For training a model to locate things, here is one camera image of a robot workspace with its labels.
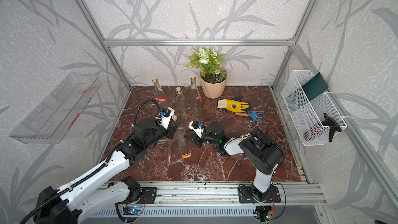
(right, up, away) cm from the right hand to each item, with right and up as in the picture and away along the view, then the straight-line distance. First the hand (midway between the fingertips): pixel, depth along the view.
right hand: (186, 133), depth 83 cm
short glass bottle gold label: (-8, +14, +28) cm, 33 cm away
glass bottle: (-3, -1, -4) cm, 5 cm away
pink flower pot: (+14, +25, +21) cm, 35 cm away
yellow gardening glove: (+29, +14, +25) cm, 41 cm away
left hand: (-2, +8, -8) cm, 11 cm away
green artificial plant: (+12, +43, +12) cm, 46 cm away
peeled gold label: (0, -13, +4) cm, 14 cm away
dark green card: (+64, +24, -9) cm, 69 cm away
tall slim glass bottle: (+4, +16, +19) cm, 25 cm away
